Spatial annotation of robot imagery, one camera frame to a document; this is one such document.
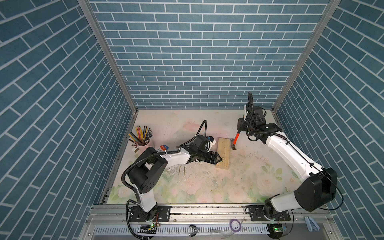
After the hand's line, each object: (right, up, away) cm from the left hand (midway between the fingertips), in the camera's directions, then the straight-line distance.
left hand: (220, 160), depth 86 cm
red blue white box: (-36, +5, +12) cm, 38 cm away
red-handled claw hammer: (+10, +9, +9) cm, 17 cm away
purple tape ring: (+7, -28, -16) cm, 33 cm away
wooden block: (+3, +5, +7) cm, 9 cm away
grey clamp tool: (+41, -26, -17) cm, 51 cm away
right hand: (+12, +23, -3) cm, 26 cm away
